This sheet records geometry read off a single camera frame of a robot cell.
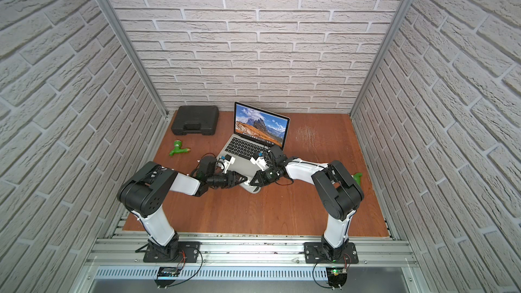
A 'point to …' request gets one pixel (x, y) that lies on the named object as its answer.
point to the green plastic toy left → (178, 148)
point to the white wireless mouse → (247, 186)
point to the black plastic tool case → (195, 119)
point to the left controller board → (167, 276)
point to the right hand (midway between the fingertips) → (256, 182)
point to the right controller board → (337, 277)
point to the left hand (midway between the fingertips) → (247, 178)
